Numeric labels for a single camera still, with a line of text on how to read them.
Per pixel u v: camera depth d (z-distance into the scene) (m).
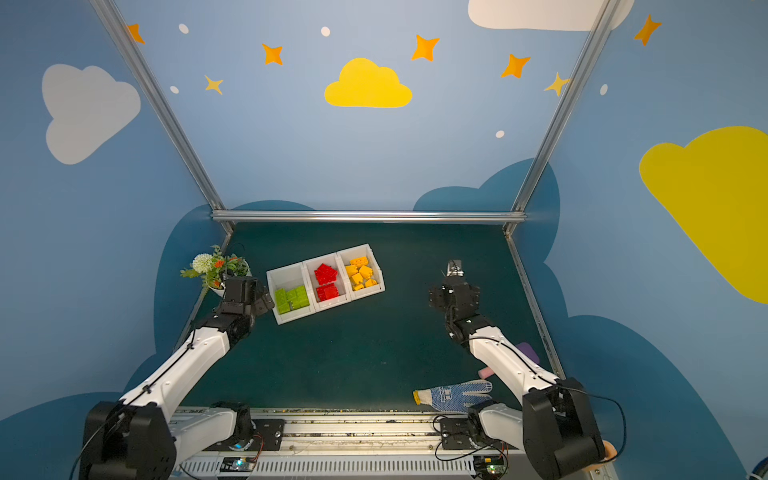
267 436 0.75
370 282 1.02
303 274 0.98
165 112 0.86
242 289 0.65
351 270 1.04
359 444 0.73
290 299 0.96
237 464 0.70
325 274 1.03
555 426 0.41
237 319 0.62
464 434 0.74
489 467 0.71
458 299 0.65
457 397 0.80
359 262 1.10
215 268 0.85
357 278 1.03
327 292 0.97
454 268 0.78
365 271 1.05
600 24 0.71
